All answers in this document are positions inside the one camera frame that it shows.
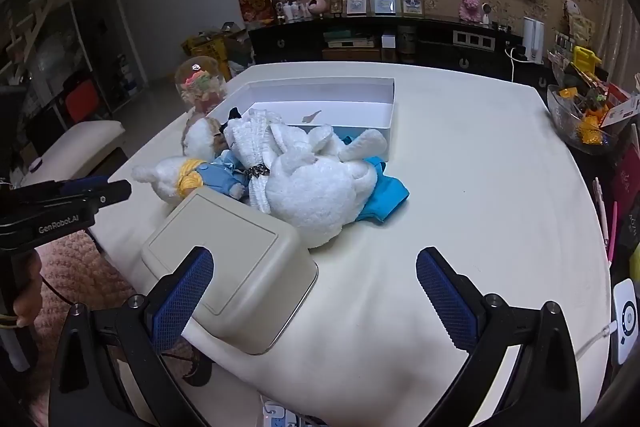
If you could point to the gold picture frame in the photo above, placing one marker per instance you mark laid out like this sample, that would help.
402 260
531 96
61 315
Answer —
412 5

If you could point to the white picture frame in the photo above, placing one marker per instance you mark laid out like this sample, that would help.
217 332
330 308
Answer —
356 6

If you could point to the glass dome with flowers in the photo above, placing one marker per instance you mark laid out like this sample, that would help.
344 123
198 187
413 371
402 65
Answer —
200 82

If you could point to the white plush doll blue outfit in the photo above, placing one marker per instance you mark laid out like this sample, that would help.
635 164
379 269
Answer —
167 174

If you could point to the blue picture frame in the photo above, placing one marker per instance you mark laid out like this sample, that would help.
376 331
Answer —
385 6

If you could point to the white security camera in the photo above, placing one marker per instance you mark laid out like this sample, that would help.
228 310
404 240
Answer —
486 13

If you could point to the blue garment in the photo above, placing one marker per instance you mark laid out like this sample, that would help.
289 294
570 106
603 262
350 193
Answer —
387 197

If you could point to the white ottoman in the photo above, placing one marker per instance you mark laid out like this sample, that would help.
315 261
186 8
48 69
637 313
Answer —
75 152

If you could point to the yellow plastic toy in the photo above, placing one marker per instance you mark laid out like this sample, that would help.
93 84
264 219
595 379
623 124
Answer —
585 62

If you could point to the wooden box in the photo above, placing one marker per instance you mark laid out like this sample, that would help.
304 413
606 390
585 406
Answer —
350 54

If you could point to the brown white teddy bear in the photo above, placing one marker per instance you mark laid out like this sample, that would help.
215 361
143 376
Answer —
200 137

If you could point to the white knitted doll dress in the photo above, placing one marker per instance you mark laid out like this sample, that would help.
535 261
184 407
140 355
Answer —
250 142

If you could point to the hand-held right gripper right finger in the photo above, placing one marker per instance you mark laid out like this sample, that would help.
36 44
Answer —
445 302

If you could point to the small white box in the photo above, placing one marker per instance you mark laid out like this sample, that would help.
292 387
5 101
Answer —
389 48

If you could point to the pink plush toy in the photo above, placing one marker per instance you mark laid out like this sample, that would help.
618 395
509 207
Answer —
470 4

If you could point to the pink fuzzy cloth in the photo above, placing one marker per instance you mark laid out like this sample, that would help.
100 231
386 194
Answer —
85 277

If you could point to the storage shelf unit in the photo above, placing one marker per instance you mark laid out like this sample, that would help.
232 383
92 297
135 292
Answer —
50 57

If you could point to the blue box with figures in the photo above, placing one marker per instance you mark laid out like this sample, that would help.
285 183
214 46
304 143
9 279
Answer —
287 4

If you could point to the red storage box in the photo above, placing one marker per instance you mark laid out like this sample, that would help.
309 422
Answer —
81 101

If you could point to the small brown picture frame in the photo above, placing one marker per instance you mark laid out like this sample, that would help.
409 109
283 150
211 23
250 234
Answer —
336 6

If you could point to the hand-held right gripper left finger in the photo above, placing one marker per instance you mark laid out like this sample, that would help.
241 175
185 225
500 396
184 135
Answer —
182 302

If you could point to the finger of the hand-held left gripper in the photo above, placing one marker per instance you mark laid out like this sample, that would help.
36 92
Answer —
85 183
115 194

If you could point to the yellow crates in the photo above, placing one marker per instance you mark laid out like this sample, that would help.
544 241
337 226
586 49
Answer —
202 48

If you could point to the white plush rabbit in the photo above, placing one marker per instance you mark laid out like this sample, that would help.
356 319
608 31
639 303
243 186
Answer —
310 192

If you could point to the black tv cabinet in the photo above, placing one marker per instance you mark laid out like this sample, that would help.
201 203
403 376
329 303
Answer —
440 57

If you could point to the white pen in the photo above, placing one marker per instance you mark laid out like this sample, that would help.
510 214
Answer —
601 217

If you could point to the beige patterned bag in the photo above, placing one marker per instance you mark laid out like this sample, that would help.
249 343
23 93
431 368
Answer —
580 22

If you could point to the pink pen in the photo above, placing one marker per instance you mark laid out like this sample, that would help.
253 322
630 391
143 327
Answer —
612 232

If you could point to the white water appliance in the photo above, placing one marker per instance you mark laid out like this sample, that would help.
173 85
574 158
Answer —
533 39

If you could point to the dark tin can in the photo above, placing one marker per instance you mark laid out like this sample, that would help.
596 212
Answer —
407 39

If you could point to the person's left hand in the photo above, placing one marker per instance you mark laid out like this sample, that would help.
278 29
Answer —
29 302

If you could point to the white dial device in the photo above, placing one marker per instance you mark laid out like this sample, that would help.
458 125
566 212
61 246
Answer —
627 322

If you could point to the clear bag of snacks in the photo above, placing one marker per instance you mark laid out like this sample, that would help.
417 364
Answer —
582 122

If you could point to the stack of books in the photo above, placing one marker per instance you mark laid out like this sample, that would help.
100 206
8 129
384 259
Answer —
347 39

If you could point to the white cardboard box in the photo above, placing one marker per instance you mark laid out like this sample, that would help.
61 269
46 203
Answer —
325 104

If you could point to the red gift box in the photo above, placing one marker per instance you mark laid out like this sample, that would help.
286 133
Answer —
254 4

